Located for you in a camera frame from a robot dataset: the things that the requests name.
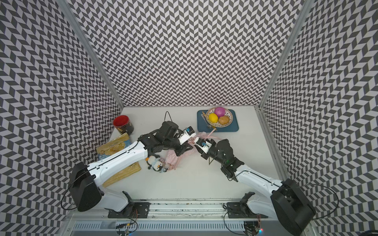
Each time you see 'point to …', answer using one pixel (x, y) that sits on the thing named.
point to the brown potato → (224, 119)
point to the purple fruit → (220, 111)
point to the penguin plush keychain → (154, 163)
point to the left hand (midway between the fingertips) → (189, 147)
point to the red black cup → (123, 124)
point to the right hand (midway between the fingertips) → (197, 142)
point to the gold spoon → (212, 127)
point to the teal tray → (203, 126)
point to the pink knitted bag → (173, 160)
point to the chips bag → (113, 146)
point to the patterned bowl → (228, 112)
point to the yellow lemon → (213, 117)
